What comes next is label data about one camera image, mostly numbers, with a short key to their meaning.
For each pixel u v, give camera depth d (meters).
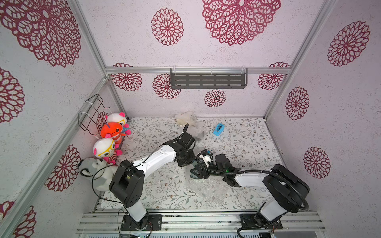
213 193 0.83
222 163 0.69
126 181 0.46
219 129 1.09
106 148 0.80
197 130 1.07
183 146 0.67
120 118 0.95
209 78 0.95
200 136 1.05
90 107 0.77
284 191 0.45
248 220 0.75
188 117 1.16
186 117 1.17
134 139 1.07
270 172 0.50
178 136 0.70
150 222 0.73
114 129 0.89
